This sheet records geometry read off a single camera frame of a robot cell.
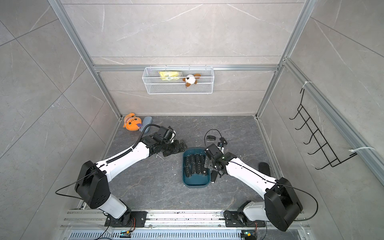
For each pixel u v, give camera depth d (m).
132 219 0.73
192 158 0.93
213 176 0.88
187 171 0.89
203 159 0.94
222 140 1.04
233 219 0.73
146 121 1.14
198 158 0.93
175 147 0.76
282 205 0.41
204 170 0.88
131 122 1.04
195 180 0.86
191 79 0.86
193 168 0.90
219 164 0.58
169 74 0.83
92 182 0.47
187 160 0.93
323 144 0.63
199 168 0.90
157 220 0.75
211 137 1.04
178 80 0.88
